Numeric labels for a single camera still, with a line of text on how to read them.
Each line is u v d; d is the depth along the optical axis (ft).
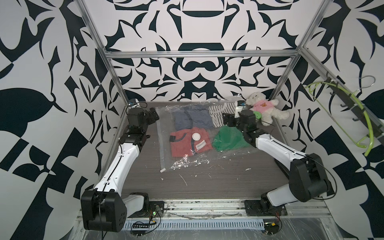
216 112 3.75
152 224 2.30
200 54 3.02
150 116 2.33
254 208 2.43
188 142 3.09
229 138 3.22
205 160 2.93
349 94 2.02
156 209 2.37
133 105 2.17
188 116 3.46
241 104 2.47
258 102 3.63
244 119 2.20
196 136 3.17
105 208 1.27
